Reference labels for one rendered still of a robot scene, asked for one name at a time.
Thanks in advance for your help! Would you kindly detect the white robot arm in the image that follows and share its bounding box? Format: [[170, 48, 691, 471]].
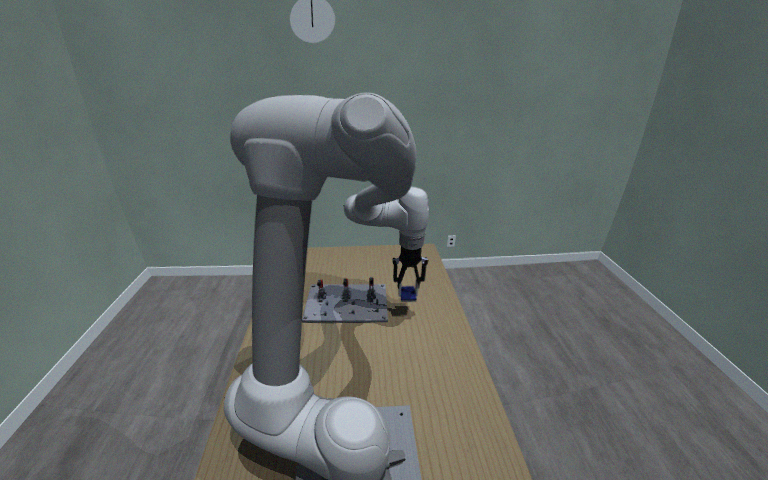
[[224, 93, 429, 480]]

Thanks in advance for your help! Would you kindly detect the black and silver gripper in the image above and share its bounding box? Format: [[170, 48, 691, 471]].
[[393, 246, 428, 297]]

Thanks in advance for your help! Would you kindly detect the blue rectangular block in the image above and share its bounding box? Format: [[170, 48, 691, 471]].
[[401, 286, 417, 302]]

